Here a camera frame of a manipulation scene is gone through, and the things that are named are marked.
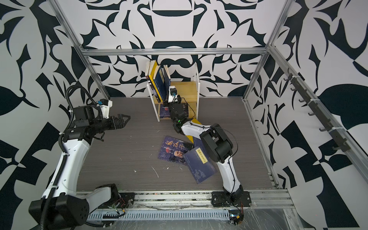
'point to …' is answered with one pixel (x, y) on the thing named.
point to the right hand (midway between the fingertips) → (168, 87)
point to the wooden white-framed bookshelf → (188, 92)
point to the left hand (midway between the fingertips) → (122, 115)
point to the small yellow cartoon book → (190, 137)
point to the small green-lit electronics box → (235, 216)
